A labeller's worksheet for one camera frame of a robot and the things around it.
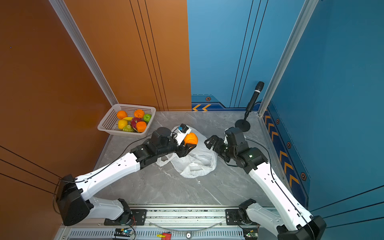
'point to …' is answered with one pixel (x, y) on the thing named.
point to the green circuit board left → (125, 232)
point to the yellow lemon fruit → (122, 123)
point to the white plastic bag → (201, 160)
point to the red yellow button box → (165, 236)
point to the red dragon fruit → (134, 120)
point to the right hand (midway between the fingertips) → (208, 146)
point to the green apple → (147, 118)
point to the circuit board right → (250, 233)
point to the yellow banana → (128, 118)
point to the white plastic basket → (109, 123)
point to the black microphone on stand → (244, 125)
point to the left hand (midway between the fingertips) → (193, 140)
